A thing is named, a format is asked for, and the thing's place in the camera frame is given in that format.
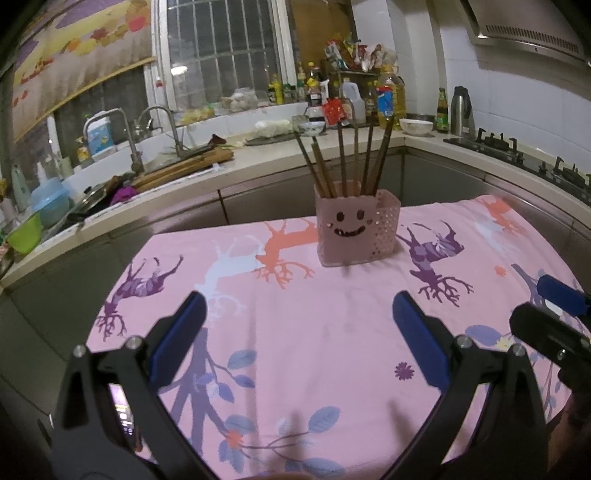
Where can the white food bag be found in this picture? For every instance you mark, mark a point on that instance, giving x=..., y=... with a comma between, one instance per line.
x=272, y=127

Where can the kitchen counter with cabinets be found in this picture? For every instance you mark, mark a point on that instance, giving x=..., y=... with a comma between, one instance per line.
x=268, y=203

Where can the red packet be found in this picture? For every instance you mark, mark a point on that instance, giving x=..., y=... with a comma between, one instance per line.
x=333, y=110

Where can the pink smiley utensil holder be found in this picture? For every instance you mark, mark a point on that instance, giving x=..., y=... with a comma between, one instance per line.
x=346, y=251

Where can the barred window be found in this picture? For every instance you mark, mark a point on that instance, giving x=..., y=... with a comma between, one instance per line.
x=226, y=46

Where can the yellow bottle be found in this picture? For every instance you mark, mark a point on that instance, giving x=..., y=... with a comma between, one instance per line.
x=276, y=90

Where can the large cooking oil bottle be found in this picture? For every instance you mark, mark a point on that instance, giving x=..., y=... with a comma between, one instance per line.
x=390, y=99

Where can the dark sauce bottle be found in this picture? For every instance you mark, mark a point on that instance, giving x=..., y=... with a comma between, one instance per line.
x=315, y=97

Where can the wooden cutting board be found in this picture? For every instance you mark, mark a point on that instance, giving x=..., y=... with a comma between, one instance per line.
x=180, y=168

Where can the blue and white detergent jug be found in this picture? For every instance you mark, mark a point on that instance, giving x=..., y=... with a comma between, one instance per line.
x=99, y=134

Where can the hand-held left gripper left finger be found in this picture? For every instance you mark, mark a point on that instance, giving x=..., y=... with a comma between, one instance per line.
x=180, y=337

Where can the black pan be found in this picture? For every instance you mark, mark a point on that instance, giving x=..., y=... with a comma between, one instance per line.
x=87, y=201

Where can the range hood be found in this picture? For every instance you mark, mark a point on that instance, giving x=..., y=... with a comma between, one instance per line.
x=521, y=27

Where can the green plastic basin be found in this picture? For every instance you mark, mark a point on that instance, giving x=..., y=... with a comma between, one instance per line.
x=23, y=235

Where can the small blue patterned bowl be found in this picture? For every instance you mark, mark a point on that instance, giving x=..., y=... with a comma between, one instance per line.
x=310, y=128

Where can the steel kitchen faucet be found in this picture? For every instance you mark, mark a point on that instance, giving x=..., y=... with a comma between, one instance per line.
x=129, y=138
x=171, y=129

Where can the bundle of wooden chopsticks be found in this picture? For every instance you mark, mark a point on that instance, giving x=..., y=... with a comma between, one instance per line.
x=384, y=150

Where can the pink tree print tablecloth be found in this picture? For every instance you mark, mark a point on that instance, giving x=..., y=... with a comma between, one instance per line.
x=300, y=332

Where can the steel thermos kettle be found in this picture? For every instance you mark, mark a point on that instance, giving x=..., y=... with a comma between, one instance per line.
x=461, y=110

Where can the green glass bottle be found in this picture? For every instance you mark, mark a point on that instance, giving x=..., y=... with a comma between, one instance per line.
x=442, y=110

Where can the blue plastic container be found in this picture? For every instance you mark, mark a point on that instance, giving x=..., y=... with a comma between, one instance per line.
x=51, y=198

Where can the white plastic jug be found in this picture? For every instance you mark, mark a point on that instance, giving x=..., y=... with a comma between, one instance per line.
x=351, y=99

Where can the floral roller blind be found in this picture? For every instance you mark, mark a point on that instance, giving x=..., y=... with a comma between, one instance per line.
x=78, y=60

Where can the dish soap bottle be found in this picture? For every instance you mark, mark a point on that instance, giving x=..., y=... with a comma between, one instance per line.
x=83, y=150

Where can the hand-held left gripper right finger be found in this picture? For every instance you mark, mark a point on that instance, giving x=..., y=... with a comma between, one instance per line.
x=420, y=341

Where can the white bowl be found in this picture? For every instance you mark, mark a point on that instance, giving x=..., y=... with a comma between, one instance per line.
x=415, y=125

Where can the purple cloth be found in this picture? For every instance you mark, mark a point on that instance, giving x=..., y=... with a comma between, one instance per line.
x=122, y=194

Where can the smartphone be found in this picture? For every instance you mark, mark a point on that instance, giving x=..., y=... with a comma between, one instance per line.
x=121, y=410

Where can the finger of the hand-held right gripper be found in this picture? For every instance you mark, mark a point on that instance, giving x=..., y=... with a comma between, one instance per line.
x=561, y=293
x=540, y=327

